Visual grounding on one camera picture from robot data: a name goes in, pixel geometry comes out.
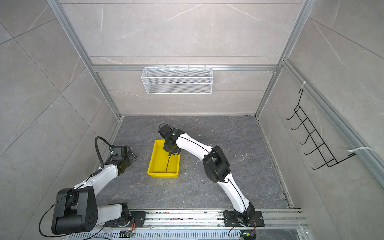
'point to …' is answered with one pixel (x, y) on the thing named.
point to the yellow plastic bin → (162, 165)
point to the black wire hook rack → (330, 160)
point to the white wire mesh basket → (177, 80)
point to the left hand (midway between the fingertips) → (128, 154)
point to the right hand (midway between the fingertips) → (168, 148)
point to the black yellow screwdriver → (167, 164)
